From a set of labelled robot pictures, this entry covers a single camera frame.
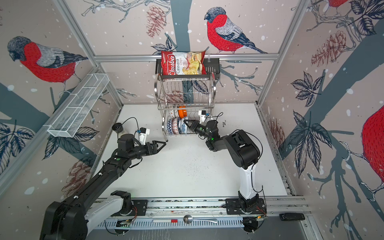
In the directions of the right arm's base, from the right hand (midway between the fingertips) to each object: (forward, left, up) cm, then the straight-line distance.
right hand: (181, 125), depth 87 cm
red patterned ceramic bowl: (+1, +5, -3) cm, 6 cm away
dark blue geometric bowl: (0, +2, -6) cm, 7 cm away
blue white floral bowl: (0, -1, -1) cm, 2 cm away
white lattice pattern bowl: (+12, +5, -3) cm, 13 cm away
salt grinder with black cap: (0, +41, -3) cm, 41 cm away
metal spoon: (-45, -7, -15) cm, 47 cm away
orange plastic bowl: (+12, +1, -4) cm, 13 cm away
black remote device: (-41, -56, -17) cm, 71 cm away
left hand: (-14, +9, 0) cm, 17 cm away
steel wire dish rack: (+38, +6, -14) cm, 41 cm away
